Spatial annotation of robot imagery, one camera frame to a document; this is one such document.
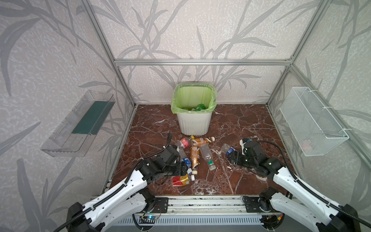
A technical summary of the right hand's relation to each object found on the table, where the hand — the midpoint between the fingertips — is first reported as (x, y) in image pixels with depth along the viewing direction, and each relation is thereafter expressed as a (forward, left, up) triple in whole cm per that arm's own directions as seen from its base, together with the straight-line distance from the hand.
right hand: (231, 153), depth 82 cm
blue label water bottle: (+7, 0, -9) cm, 12 cm away
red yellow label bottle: (-14, +29, -5) cm, 32 cm away
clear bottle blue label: (0, +28, -5) cm, 28 cm away
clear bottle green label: (+4, +14, -9) cm, 17 cm away
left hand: (-8, +27, +2) cm, 28 cm away
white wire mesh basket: (0, -33, +23) cm, 40 cm away
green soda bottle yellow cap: (+31, +18, +5) cm, 36 cm away
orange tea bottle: (+11, +16, -6) cm, 21 cm away
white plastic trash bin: (+16, +23, +7) cm, 28 cm away
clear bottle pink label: (+9, +28, -5) cm, 30 cm away
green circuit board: (-30, +45, -12) cm, 56 cm away
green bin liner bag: (+36, +27, +11) cm, 46 cm away
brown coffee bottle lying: (+1, +21, -6) cm, 22 cm away
